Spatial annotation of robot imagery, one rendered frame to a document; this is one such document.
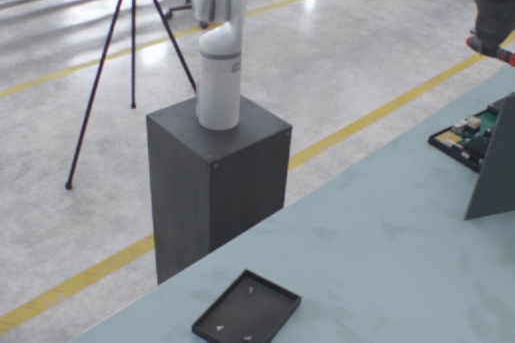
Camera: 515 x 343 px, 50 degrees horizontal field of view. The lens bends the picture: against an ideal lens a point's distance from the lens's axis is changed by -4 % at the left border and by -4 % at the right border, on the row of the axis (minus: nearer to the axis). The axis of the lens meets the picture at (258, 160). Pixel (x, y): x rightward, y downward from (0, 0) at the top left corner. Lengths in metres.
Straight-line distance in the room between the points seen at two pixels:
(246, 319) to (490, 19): 0.54
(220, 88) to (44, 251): 1.25
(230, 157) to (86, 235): 1.19
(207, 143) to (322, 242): 0.51
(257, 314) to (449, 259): 0.28
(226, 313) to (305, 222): 0.20
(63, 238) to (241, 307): 1.66
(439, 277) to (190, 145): 0.64
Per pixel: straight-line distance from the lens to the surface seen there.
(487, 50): 0.97
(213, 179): 1.20
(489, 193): 0.87
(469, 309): 0.75
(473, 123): 1.07
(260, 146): 1.25
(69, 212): 2.41
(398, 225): 0.83
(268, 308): 0.69
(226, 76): 1.20
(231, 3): 1.14
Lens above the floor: 1.53
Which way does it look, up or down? 35 degrees down
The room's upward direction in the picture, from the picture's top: 4 degrees clockwise
